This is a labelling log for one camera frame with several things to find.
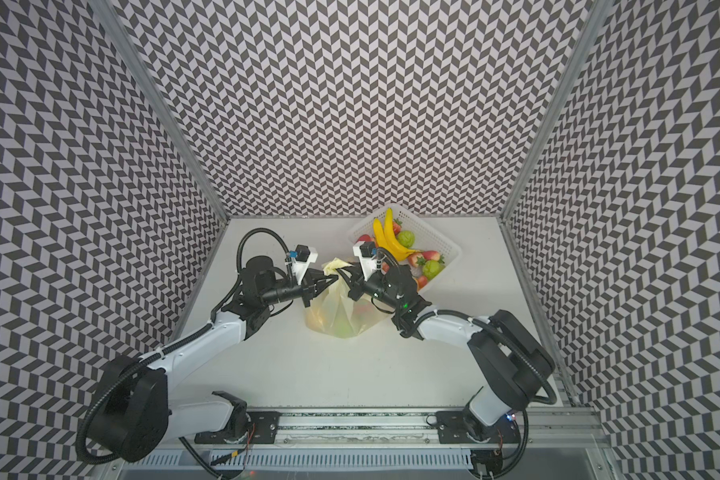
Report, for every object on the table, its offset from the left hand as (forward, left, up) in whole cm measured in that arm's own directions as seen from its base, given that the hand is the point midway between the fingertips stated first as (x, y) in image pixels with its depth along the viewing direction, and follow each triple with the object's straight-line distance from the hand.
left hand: (337, 278), depth 77 cm
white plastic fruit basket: (+27, -28, -15) cm, 41 cm away
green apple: (+26, -21, -15) cm, 37 cm away
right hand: (+1, +1, 0) cm, 1 cm away
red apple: (+26, -6, -14) cm, 30 cm away
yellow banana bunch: (+25, -15, -14) cm, 32 cm away
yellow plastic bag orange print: (-5, +1, -9) cm, 10 cm away
